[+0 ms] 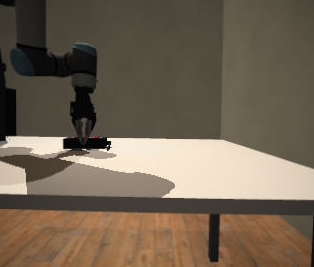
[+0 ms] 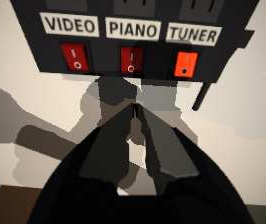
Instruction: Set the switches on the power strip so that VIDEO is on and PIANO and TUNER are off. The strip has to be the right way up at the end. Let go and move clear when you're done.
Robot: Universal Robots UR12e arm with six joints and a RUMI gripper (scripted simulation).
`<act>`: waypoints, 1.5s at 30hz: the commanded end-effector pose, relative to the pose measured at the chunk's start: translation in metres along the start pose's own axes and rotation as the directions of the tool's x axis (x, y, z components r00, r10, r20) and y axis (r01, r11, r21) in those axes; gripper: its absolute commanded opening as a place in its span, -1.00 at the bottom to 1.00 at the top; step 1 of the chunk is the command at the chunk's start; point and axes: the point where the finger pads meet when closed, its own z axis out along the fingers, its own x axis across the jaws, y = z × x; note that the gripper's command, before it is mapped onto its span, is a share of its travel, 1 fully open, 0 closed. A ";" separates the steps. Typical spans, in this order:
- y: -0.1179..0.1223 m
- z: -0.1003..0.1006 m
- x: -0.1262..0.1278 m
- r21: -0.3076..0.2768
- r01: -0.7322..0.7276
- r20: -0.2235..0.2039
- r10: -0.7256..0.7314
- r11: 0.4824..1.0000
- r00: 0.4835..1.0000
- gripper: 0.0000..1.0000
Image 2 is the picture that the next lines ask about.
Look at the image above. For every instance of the black power strip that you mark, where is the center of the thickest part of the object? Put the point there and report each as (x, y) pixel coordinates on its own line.
(175, 40)

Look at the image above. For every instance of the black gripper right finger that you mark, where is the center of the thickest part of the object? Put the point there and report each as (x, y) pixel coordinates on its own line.
(172, 156)

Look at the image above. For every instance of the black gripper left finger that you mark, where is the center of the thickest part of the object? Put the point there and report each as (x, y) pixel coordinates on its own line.
(101, 156)

